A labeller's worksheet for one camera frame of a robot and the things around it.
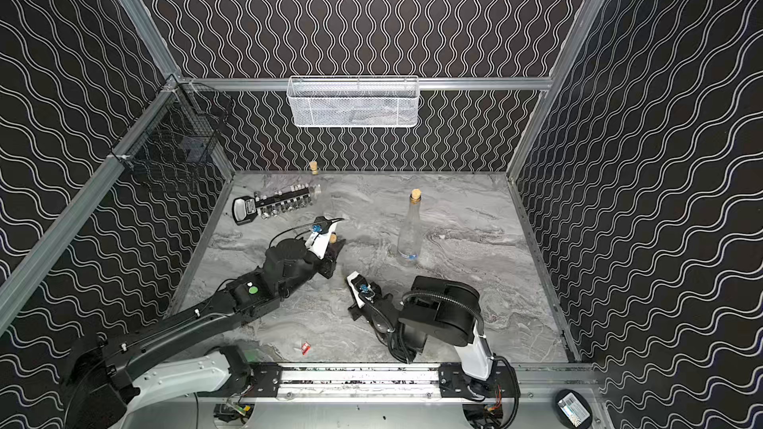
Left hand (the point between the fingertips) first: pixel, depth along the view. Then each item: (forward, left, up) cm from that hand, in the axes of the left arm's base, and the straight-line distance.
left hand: (346, 241), depth 72 cm
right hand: (-2, 0, -17) cm, 18 cm away
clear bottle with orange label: (-4, +2, +3) cm, 5 cm away
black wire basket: (+38, +61, +2) cm, 72 cm away
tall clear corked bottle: (+15, -17, -21) cm, 31 cm away
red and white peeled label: (-19, +10, -25) cm, 33 cm away
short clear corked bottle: (+23, +13, +2) cm, 26 cm away
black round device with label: (-28, -56, -22) cm, 67 cm away
